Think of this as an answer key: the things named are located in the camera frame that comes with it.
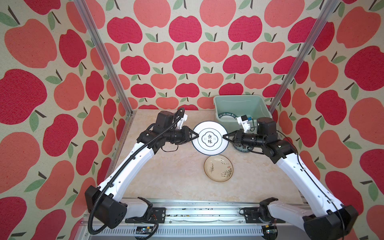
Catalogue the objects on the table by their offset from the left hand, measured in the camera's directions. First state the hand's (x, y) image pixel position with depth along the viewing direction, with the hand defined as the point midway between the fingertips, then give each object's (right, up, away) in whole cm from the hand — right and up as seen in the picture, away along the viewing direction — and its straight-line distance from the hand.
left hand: (200, 137), depth 68 cm
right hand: (+12, +1, +1) cm, 12 cm away
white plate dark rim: (+24, +13, +46) cm, 53 cm away
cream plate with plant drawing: (+12, -21, +22) cm, 33 cm away
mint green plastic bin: (+43, +20, +42) cm, 63 cm away
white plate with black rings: (+5, -2, +1) cm, 5 cm away
